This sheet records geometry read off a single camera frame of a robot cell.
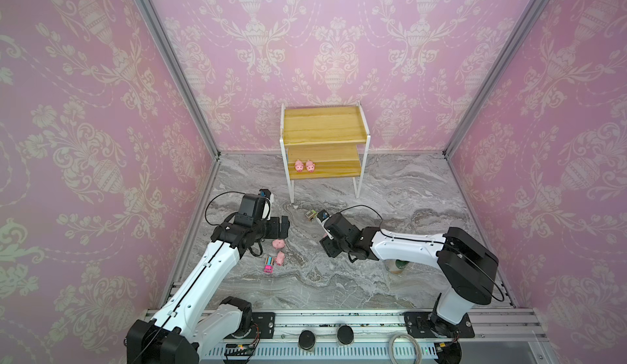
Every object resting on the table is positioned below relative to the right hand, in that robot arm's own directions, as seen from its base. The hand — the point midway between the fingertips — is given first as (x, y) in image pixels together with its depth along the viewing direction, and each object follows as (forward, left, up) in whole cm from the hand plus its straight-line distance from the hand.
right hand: (328, 238), depth 88 cm
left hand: (+1, +17, +10) cm, 19 cm away
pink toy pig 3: (0, +18, -2) cm, 18 cm away
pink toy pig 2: (+23, +5, +14) cm, 28 cm away
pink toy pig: (+23, +10, +14) cm, 29 cm away
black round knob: (-31, +8, +5) cm, 32 cm away
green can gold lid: (-12, -21, +1) cm, 24 cm away
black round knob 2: (-30, -2, +5) cm, 30 cm away
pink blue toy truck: (-8, +21, -2) cm, 23 cm away
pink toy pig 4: (-5, +17, -2) cm, 18 cm away
